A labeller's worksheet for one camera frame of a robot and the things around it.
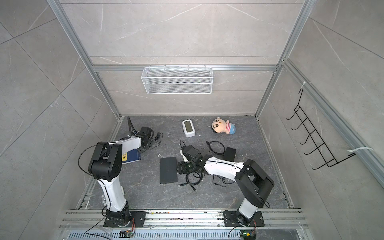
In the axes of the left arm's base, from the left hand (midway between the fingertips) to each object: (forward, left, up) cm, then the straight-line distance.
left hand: (146, 142), depth 102 cm
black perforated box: (-23, -17, +1) cm, 28 cm away
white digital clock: (+10, -30, +3) cm, 31 cm away
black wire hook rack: (-28, -89, +30) cm, 98 cm away
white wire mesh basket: (+31, -23, +29) cm, 48 cm away
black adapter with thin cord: (-6, -6, +20) cm, 21 cm away
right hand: (-22, -24, +4) cm, 33 cm away
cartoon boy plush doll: (+7, -52, +7) cm, 53 cm away
